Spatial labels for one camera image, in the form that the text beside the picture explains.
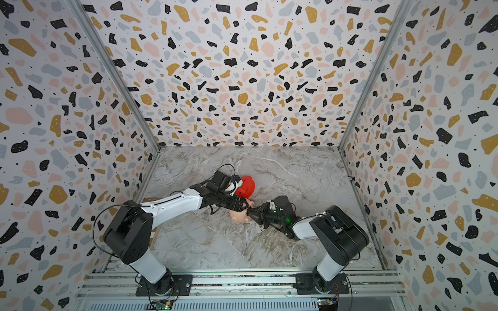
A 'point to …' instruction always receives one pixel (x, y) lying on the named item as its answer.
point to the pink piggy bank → (241, 216)
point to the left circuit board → (164, 306)
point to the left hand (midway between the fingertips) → (244, 203)
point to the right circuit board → (328, 304)
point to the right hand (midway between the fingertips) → (248, 211)
